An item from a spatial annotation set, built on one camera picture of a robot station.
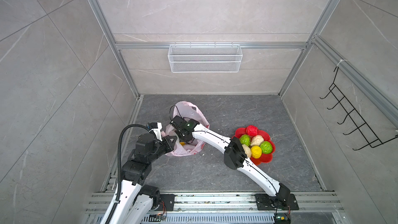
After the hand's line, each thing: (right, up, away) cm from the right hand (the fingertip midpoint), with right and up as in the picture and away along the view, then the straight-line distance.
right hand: (178, 138), depth 96 cm
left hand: (+3, +7, -24) cm, 25 cm away
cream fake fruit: (+47, 0, -6) cm, 48 cm away
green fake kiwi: (+40, +1, -8) cm, 41 cm away
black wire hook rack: (+81, +7, -37) cm, 90 cm away
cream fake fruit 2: (+40, -4, -11) cm, 42 cm away
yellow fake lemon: (+45, -5, -12) cm, 47 cm away
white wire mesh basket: (+17, +52, +5) cm, 55 cm away
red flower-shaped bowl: (+50, -10, -9) cm, 52 cm away
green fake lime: (+51, -3, -11) cm, 52 cm away
